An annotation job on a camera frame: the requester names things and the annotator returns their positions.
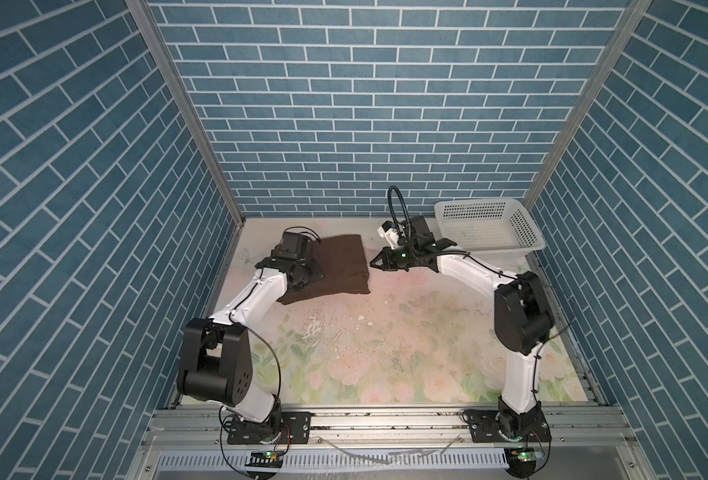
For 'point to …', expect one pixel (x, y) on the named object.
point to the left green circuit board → (265, 459)
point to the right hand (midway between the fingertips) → (370, 260)
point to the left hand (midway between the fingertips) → (319, 273)
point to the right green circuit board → (526, 454)
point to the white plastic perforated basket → (493, 225)
